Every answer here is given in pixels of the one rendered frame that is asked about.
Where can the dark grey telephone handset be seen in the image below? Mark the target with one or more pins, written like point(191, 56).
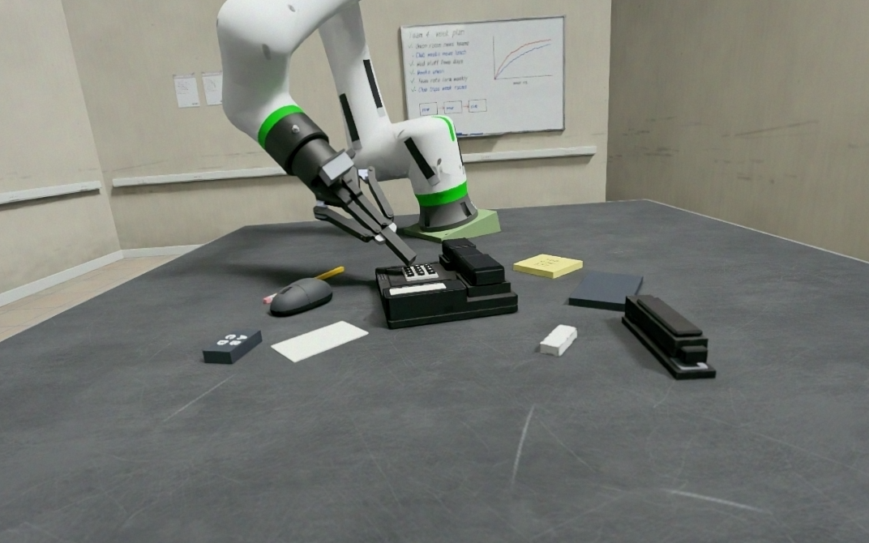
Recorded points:
point(476, 268)

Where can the yellow sticky note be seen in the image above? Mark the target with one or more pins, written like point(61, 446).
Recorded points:
point(547, 266)

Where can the dark grey computer mouse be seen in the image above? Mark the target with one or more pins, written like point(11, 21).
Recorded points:
point(300, 296)

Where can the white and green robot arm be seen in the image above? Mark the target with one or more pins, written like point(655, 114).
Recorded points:
point(256, 40)

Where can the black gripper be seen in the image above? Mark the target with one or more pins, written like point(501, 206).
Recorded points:
point(347, 194)

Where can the white rectangular sheet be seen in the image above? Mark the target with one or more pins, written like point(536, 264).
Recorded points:
point(317, 341)

